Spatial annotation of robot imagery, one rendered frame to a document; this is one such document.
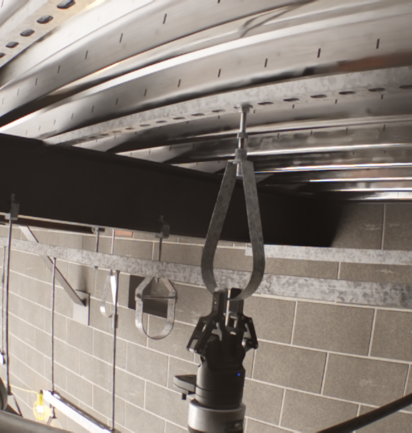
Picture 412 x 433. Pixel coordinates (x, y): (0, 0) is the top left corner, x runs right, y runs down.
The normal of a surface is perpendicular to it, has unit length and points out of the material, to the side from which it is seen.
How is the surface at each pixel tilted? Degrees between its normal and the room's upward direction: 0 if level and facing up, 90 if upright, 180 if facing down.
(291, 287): 90
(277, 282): 90
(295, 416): 90
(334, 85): 90
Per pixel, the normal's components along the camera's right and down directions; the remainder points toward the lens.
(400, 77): -0.73, -0.11
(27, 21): -0.09, 0.99
